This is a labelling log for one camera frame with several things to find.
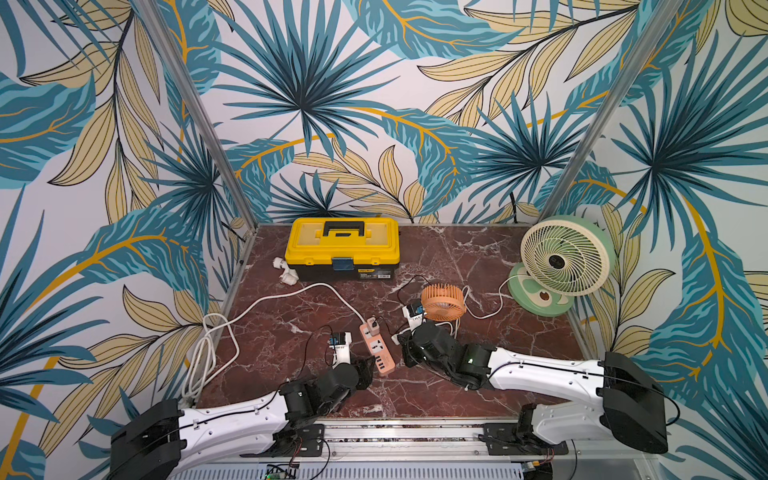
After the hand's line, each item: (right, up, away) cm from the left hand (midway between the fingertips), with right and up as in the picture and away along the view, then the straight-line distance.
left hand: (368, 363), depth 81 cm
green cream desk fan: (+53, +29, 0) cm, 60 cm away
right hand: (+8, +8, -2) cm, 11 cm away
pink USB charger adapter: (+1, +8, +5) cm, 9 cm away
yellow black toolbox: (-10, +31, +10) cm, 34 cm away
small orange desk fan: (+21, +16, +4) cm, 27 cm away
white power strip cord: (-45, +3, +8) cm, 46 cm away
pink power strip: (+4, 0, +3) cm, 5 cm away
